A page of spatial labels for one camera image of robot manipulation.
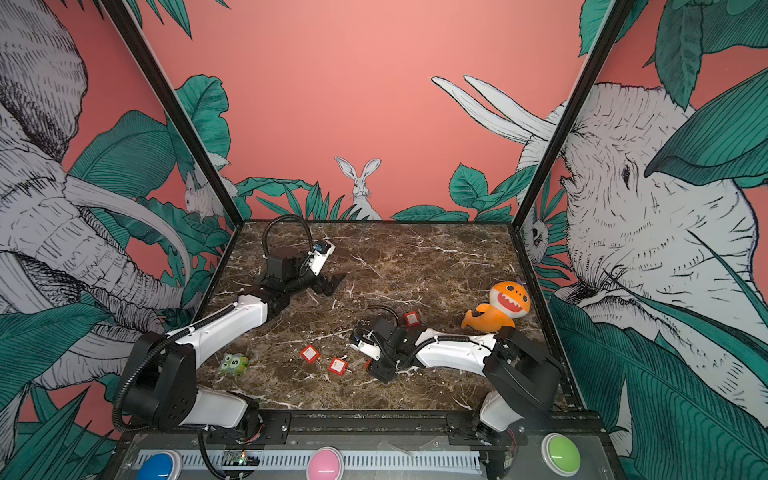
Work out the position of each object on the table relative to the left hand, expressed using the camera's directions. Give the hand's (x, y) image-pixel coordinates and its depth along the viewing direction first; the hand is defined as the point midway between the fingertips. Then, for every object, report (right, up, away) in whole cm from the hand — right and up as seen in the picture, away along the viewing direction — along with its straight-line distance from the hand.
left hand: (332, 259), depth 86 cm
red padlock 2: (-6, -28, 0) cm, 28 cm away
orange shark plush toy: (+53, -13, +3) cm, 54 cm away
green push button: (+58, -46, -15) cm, 76 cm away
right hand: (+12, -29, -3) cm, 31 cm away
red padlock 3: (+2, -31, -2) cm, 31 cm away
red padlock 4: (+12, -26, -11) cm, 31 cm away
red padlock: (+24, -19, +6) cm, 31 cm away
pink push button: (+2, -48, -17) cm, 51 cm away
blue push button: (-36, -47, -18) cm, 62 cm away
